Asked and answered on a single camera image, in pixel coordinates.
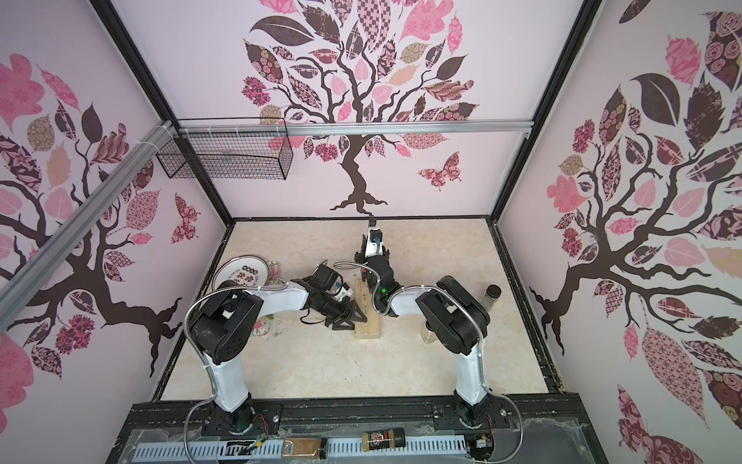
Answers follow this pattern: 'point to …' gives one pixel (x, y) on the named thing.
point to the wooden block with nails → (371, 329)
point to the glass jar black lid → (428, 335)
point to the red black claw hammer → (372, 222)
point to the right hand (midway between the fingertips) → (367, 233)
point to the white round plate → (248, 270)
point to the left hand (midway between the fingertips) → (362, 327)
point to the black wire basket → (228, 149)
